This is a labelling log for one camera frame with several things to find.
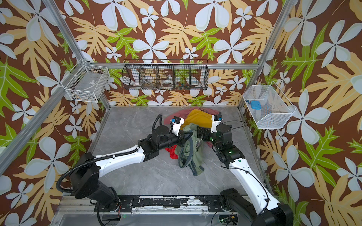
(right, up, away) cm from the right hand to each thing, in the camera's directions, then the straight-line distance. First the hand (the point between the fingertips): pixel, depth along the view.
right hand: (204, 126), depth 78 cm
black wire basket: (-23, +36, +20) cm, 47 cm away
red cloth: (-19, -16, +11) cm, 27 cm away
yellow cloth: (0, +6, +21) cm, 22 cm away
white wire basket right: (+42, +10, +1) cm, 43 cm away
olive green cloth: (-8, -14, 0) cm, 16 cm away
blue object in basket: (+34, +13, +9) cm, 37 cm away
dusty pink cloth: (-11, +10, +34) cm, 37 cm away
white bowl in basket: (-23, +30, +21) cm, 43 cm away
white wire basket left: (-72, +27, +8) cm, 77 cm away
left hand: (-7, -3, -6) cm, 9 cm away
